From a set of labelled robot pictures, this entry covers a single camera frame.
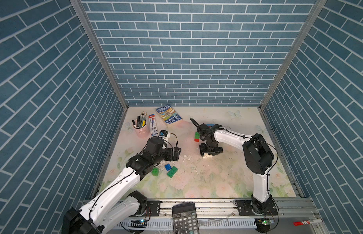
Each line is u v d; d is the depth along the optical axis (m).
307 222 0.69
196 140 1.01
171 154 0.68
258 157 0.52
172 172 0.85
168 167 0.87
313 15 0.73
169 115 1.12
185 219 0.69
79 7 0.70
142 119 0.93
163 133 0.68
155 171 0.83
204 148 0.84
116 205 0.55
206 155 0.85
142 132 0.97
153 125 1.08
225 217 0.72
